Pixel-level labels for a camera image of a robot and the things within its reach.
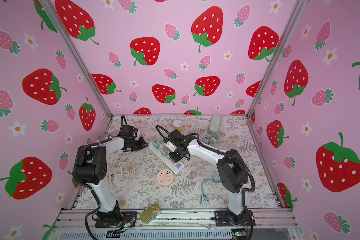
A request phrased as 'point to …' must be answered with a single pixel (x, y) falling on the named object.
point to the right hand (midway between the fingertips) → (172, 156)
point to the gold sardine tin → (150, 213)
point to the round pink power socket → (165, 177)
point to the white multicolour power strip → (177, 167)
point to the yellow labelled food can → (178, 125)
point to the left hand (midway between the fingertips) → (147, 144)
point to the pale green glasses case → (215, 123)
